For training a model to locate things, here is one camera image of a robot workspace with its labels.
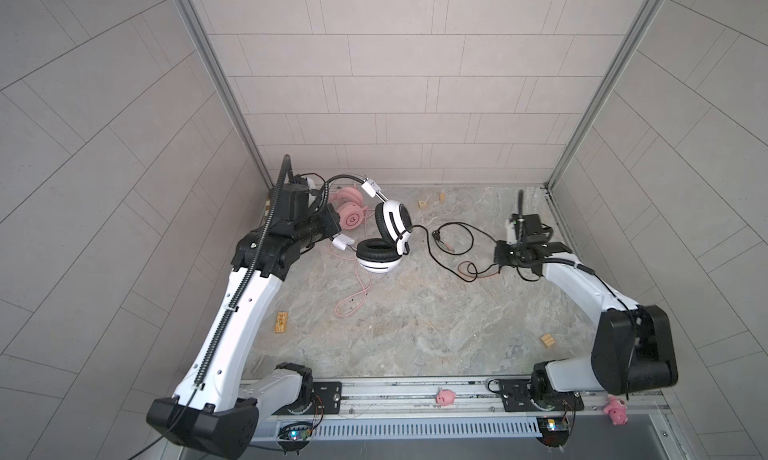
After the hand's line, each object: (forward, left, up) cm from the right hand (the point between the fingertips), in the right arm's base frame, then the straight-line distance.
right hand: (497, 249), depth 89 cm
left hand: (-2, +42, +24) cm, 48 cm away
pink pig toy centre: (-36, +21, -7) cm, 42 cm away
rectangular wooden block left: (-15, +64, -6) cm, 66 cm away
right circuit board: (-43, -3, -10) cm, 45 cm away
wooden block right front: (-25, -8, -8) cm, 27 cm away
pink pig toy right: (-41, -18, -7) cm, 45 cm away
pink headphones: (+16, +44, +4) cm, 47 cm away
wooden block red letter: (+29, +12, -6) cm, 32 cm away
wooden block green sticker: (+26, +20, -7) cm, 34 cm away
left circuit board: (-41, +55, -5) cm, 69 cm away
